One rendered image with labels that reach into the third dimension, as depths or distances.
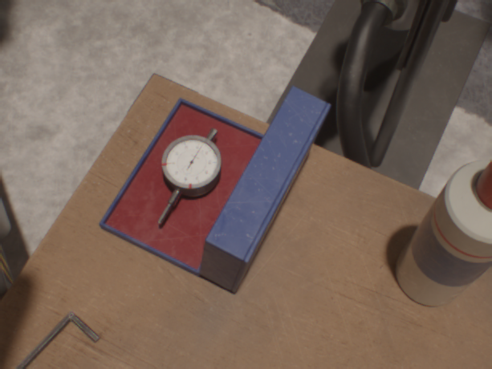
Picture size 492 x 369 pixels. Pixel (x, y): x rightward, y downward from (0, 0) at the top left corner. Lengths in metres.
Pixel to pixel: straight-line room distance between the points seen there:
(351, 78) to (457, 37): 0.63
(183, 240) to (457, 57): 0.86
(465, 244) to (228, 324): 0.24
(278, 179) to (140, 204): 0.17
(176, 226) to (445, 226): 0.27
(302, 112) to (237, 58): 0.76
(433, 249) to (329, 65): 0.81
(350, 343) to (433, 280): 0.10
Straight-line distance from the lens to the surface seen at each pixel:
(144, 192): 0.67
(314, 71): 1.30
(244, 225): 0.53
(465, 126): 1.31
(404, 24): 1.07
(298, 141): 0.56
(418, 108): 1.29
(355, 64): 0.80
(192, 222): 0.65
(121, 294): 0.64
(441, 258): 0.54
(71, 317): 0.64
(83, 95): 1.31
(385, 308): 0.64
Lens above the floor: 1.08
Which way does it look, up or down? 65 degrees down
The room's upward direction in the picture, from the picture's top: straight up
